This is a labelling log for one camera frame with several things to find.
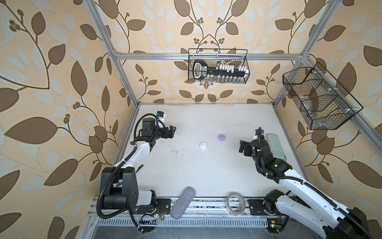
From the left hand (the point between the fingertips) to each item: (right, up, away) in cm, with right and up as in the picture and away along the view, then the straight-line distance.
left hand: (168, 125), depth 88 cm
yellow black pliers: (-16, -25, 0) cm, 29 cm away
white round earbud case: (+21, -14, +8) cm, 27 cm away
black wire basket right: (+81, +11, -15) cm, 83 cm away
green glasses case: (+68, -14, +6) cm, 70 cm away
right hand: (+46, -10, -7) cm, 48 cm away
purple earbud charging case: (+34, -9, +12) cm, 37 cm away
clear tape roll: (+34, -41, -17) cm, 56 cm away
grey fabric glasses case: (+10, -38, -15) cm, 42 cm away
